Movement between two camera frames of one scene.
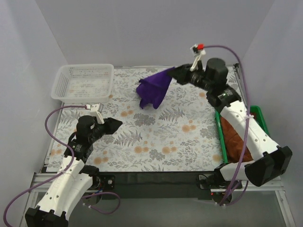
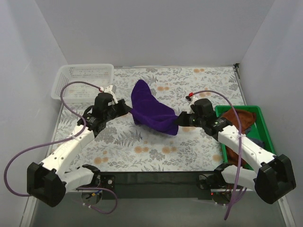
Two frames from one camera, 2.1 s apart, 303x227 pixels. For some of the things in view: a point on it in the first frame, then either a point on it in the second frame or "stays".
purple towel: x=152 y=89 → x=147 y=111
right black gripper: x=187 y=75 → x=183 y=119
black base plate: x=155 y=185 stays
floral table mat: x=181 y=135 stays
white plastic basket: x=83 y=83 stays
